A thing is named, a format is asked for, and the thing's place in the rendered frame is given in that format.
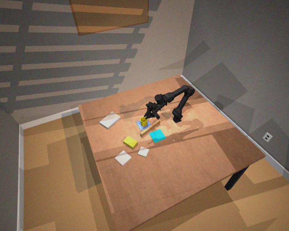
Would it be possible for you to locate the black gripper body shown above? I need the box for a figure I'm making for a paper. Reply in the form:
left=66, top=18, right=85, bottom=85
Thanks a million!
left=146, top=103, right=161, bottom=119

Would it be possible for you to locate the yellow rectangular block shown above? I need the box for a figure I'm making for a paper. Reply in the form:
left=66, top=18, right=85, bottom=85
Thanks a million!
left=123, top=136, right=138, bottom=149

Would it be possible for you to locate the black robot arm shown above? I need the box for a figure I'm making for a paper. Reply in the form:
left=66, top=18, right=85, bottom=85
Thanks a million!
left=147, top=85, right=195, bottom=123

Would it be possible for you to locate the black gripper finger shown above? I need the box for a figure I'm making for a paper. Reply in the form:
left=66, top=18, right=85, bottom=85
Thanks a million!
left=144, top=108, right=150, bottom=117
left=145, top=112, right=155, bottom=119

